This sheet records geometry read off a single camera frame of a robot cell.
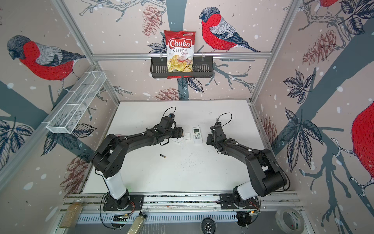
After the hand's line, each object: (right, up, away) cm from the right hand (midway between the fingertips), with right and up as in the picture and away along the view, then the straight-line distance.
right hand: (209, 139), depth 93 cm
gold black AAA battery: (-30, -10, -3) cm, 32 cm away
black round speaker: (-5, -29, -35) cm, 46 cm away
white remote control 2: (-8, +2, +4) cm, 9 cm away
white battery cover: (-14, +1, +7) cm, 16 cm away
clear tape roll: (+36, -35, -24) cm, 56 cm away
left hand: (-20, +6, 0) cm, 21 cm away
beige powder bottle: (-36, -33, -28) cm, 57 cm away
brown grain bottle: (-69, -32, -27) cm, 80 cm away
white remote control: (-21, -1, +4) cm, 21 cm away
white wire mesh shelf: (-74, +15, -22) cm, 79 cm away
